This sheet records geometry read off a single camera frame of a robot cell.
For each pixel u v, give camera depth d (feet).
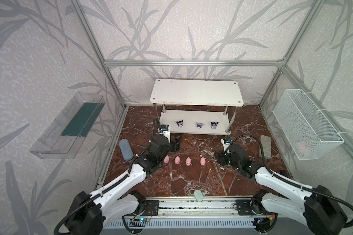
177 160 2.91
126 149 3.06
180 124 3.15
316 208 1.31
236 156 2.08
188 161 2.91
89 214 1.26
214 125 3.08
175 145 2.28
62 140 2.09
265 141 3.17
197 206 2.47
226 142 2.46
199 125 3.16
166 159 2.92
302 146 2.42
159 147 1.88
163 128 2.22
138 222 2.37
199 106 3.92
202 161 2.92
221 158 2.43
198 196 2.48
